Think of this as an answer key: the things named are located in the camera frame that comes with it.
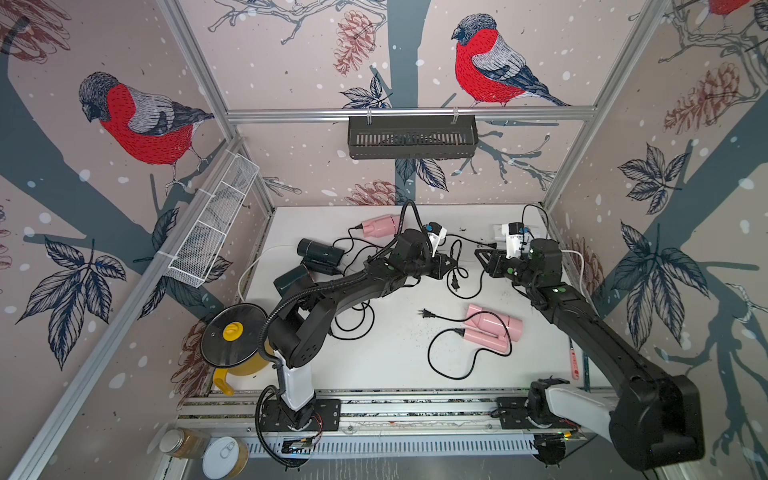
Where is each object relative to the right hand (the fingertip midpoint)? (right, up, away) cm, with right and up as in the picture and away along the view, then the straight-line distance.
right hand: (480, 248), depth 82 cm
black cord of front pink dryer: (-15, -21, +9) cm, 27 cm away
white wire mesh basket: (-81, +9, +10) cm, 82 cm away
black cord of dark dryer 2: (-7, -10, +3) cm, 12 cm away
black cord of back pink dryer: (-40, +3, +25) cm, 48 cm away
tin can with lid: (-62, -45, -18) cm, 79 cm away
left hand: (-5, -3, -1) cm, 6 cm away
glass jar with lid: (-70, -41, -19) cm, 83 cm away
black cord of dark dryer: (-34, -20, +10) cm, 41 cm away
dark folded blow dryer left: (-50, -4, +21) cm, 55 cm away
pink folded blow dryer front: (+4, -24, +2) cm, 24 cm away
